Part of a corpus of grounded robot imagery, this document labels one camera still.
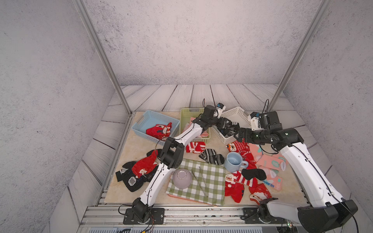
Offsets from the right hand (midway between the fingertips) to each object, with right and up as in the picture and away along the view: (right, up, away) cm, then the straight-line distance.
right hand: (242, 135), depth 74 cm
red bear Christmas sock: (-48, 0, +29) cm, 56 cm away
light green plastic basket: (-29, +12, +41) cm, 52 cm away
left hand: (-1, +8, +22) cm, 24 cm away
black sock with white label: (-59, -27, +9) cm, 66 cm away
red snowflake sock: (+9, -11, +22) cm, 26 cm away
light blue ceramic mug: (+1, -18, +17) cm, 25 cm away
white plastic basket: (+11, +12, +45) cm, 48 cm away
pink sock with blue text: (+21, -26, +11) cm, 35 cm away
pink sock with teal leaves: (-16, -1, +26) cm, 31 cm away
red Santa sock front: (+10, -31, +4) cm, 33 cm away
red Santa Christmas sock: (-53, -19, +13) cm, 57 cm away
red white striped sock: (-23, -10, +23) cm, 34 cm away
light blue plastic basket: (-57, +10, +42) cm, 71 cm away
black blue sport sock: (-3, 0, +25) cm, 25 cm away
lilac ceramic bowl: (-31, -24, +6) cm, 39 cm away
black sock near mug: (+8, -24, +13) cm, 28 cm away
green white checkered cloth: (-16, -29, +9) cm, 34 cm away
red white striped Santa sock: (-1, -27, +9) cm, 29 cm away
